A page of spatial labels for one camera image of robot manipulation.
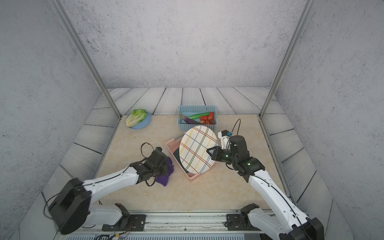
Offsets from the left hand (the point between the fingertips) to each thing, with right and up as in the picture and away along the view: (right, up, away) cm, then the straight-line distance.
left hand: (169, 167), depth 87 cm
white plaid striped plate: (+14, +9, -7) cm, 18 cm away
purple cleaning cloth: (-3, -5, -4) cm, 7 cm away
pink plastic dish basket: (-1, +11, +12) cm, 17 cm away
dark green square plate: (+4, +8, -1) cm, 9 cm away
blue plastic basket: (+11, +36, +35) cm, 52 cm away
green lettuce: (-30, +31, +27) cm, 51 cm away
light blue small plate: (-26, +26, +30) cm, 47 cm away
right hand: (+21, +12, -13) cm, 27 cm away
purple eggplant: (+10, +28, +28) cm, 41 cm away
